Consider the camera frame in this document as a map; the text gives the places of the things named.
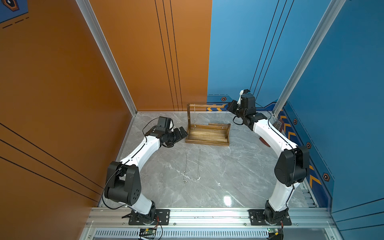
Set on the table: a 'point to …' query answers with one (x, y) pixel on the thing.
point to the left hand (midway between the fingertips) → (183, 134)
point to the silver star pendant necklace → (194, 118)
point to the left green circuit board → (148, 231)
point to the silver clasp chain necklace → (199, 177)
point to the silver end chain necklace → (184, 180)
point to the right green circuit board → (273, 230)
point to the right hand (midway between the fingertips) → (227, 102)
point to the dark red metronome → (279, 124)
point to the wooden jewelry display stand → (211, 134)
